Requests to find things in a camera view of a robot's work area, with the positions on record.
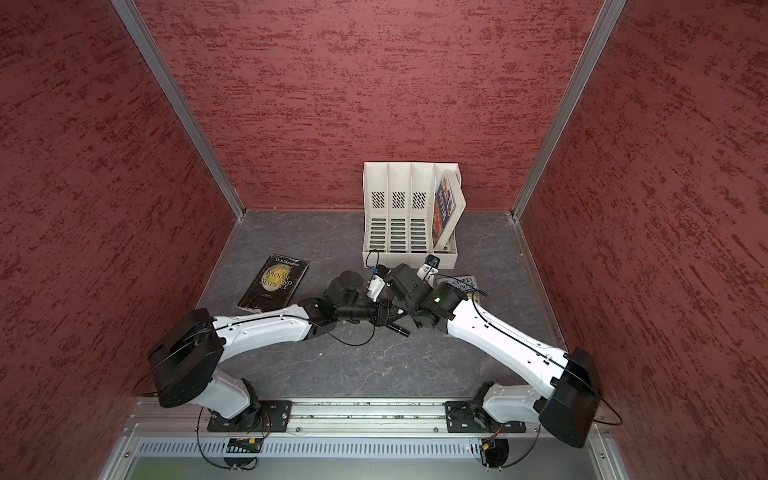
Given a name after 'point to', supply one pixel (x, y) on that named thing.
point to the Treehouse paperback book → (463, 282)
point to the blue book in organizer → (449, 204)
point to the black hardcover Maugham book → (275, 284)
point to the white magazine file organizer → (410, 214)
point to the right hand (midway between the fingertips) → (403, 299)
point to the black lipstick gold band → (399, 330)
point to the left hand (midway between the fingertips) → (404, 317)
